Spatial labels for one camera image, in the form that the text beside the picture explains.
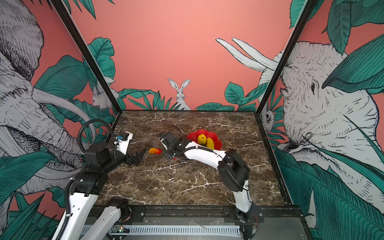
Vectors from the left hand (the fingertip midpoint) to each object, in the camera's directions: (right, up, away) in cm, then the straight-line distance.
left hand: (137, 143), depth 69 cm
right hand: (+11, -6, +15) cm, 20 cm away
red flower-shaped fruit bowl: (+26, 0, +33) cm, 42 cm away
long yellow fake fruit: (+37, -4, +27) cm, 46 cm away
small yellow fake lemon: (+32, -1, +28) cm, 42 cm away
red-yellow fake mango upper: (+2, -8, +24) cm, 26 cm away
